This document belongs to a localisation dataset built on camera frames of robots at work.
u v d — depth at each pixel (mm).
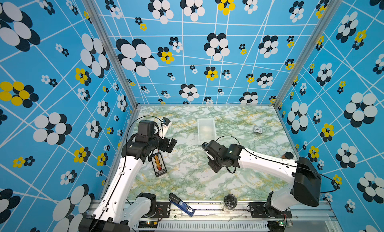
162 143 653
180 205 712
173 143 668
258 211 722
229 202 666
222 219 722
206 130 1029
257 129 1023
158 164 879
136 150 496
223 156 594
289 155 812
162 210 724
